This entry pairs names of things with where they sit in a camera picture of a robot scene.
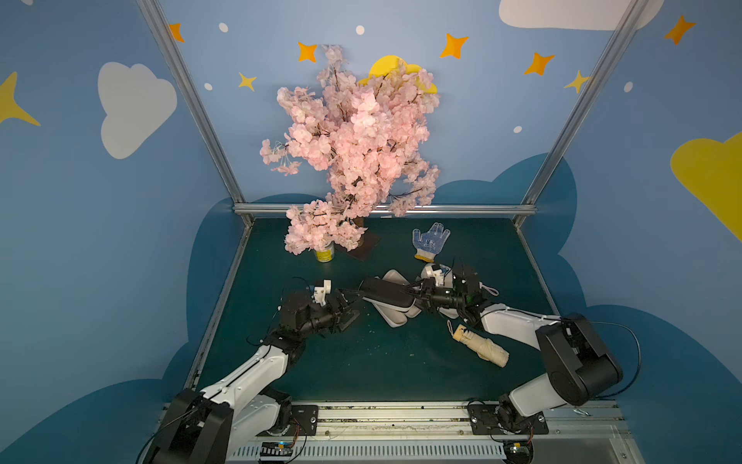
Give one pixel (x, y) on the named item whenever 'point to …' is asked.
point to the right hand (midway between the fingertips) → (406, 290)
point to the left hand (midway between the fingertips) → (365, 299)
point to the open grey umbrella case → (396, 315)
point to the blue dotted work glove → (429, 245)
